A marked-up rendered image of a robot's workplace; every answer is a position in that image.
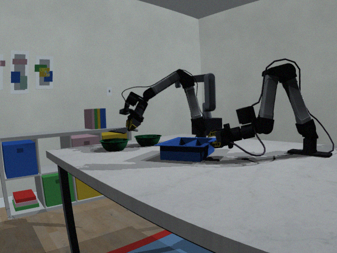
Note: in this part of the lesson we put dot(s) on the green bowl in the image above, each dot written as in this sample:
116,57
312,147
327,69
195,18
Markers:
113,144
148,140

